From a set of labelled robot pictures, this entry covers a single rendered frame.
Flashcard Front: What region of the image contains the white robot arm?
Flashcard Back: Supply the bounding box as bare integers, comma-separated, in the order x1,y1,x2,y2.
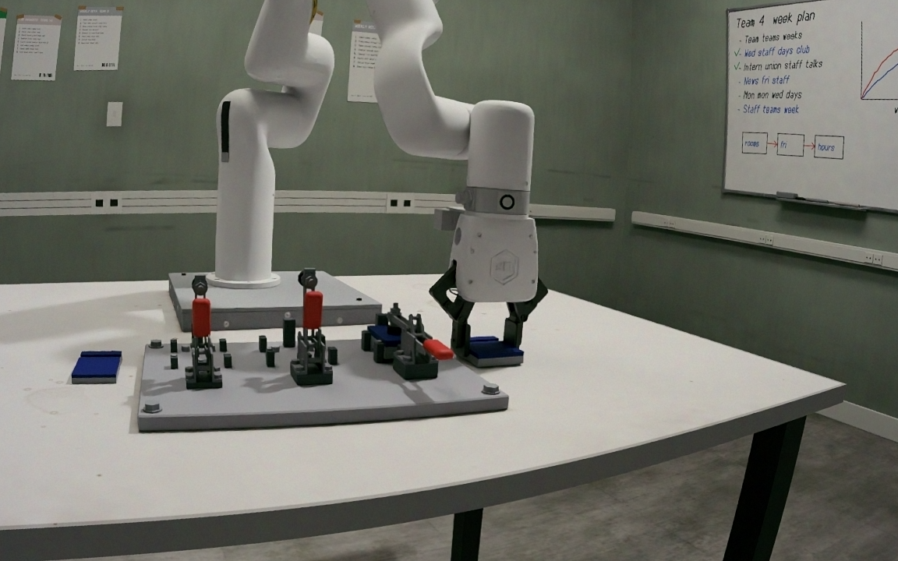
206,0,534,289

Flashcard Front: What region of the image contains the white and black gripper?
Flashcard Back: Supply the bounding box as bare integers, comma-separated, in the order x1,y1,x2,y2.
429,210,548,357

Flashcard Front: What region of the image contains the grey toggle clamp with red handle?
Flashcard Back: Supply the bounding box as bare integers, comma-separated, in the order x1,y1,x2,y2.
387,302,454,379

